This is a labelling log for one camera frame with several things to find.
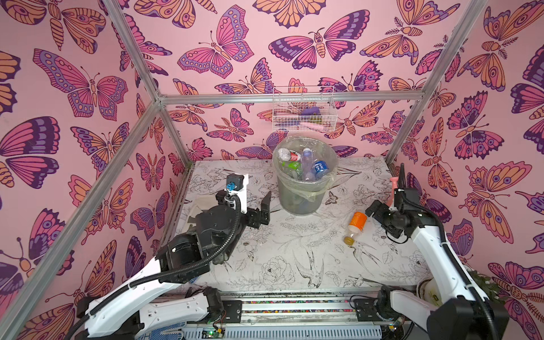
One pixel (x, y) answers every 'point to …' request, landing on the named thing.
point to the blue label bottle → (321, 169)
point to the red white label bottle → (285, 154)
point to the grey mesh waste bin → (299, 197)
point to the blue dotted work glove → (156, 334)
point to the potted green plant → (487, 285)
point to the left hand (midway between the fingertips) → (257, 190)
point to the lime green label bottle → (294, 167)
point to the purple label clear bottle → (307, 167)
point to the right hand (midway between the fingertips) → (376, 215)
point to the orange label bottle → (356, 225)
